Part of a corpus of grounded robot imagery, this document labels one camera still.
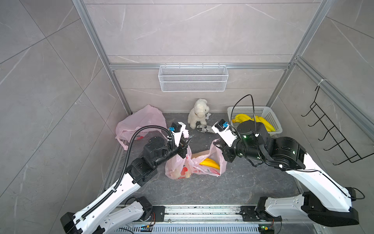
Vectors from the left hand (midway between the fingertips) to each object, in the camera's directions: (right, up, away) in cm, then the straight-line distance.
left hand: (193, 134), depth 61 cm
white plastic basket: (+59, +13, +49) cm, 78 cm away
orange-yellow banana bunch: (+9, -16, +14) cm, 23 cm away
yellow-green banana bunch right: (+55, +3, +40) cm, 68 cm away
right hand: (+10, -3, -3) cm, 11 cm away
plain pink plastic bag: (-35, +11, +49) cm, 61 cm away
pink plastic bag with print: (-7, -16, +6) cm, 19 cm away
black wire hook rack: (+66, -4, +1) cm, 66 cm away
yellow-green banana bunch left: (+37, +9, +44) cm, 58 cm away
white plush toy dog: (+4, +11, +38) cm, 40 cm away
